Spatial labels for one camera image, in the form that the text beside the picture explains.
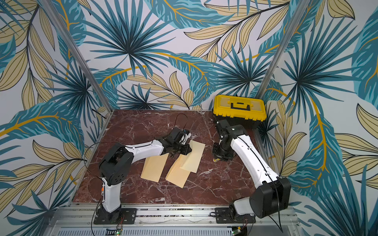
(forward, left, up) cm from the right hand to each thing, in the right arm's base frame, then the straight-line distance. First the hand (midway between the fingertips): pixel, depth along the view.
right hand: (216, 157), depth 77 cm
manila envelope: (+3, +36, -16) cm, 40 cm away
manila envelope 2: (-3, +22, -16) cm, 27 cm away
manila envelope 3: (+5, +14, -15) cm, 21 cm away
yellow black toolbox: (+33, -26, 0) cm, 42 cm away
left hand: (+10, +13, -10) cm, 19 cm away
